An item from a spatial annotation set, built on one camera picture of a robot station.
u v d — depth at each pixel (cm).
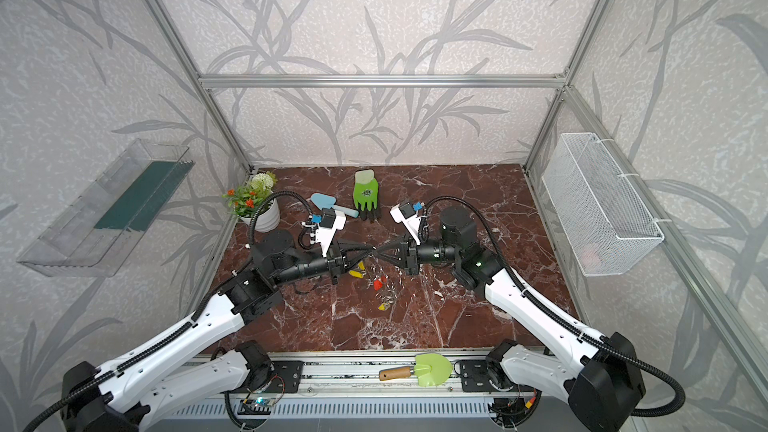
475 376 74
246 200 91
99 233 65
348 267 62
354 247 61
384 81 96
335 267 57
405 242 61
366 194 112
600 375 38
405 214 60
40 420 37
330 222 57
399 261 62
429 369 74
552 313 45
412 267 58
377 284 65
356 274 77
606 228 61
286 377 74
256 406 72
